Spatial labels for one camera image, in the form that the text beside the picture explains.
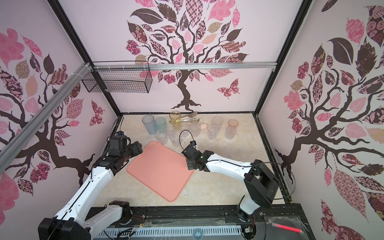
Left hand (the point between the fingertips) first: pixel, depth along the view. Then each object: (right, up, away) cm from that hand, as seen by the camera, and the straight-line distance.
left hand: (136, 148), depth 82 cm
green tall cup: (+9, +14, +20) cm, 26 cm away
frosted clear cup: (+33, +11, +23) cm, 42 cm away
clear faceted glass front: (+46, +10, +23) cm, 52 cm away
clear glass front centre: (+18, +5, +19) cm, 27 cm away
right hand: (+32, -7, +5) cm, 33 cm away
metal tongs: (+29, +21, +35) cm, 51 cm away
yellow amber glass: (+19, +19, +21) cm, 34 cm away
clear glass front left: (+9, +6, +20) cm, 23 cm away
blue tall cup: (+2, +15, +16) cm, 22 cm away
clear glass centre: (+25, +13, +26) cm, 38 cm away
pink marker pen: (+77, -36, -11) cm, 86 cm away
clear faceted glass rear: (+50, +16, +29) cm, 59 cm away
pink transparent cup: (+60, +15, +23) cm, 66 cm away
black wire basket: (-17, +45, +13) cm, 50 cm away
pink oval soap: (+39, +13, +28) cm, 50 cm away
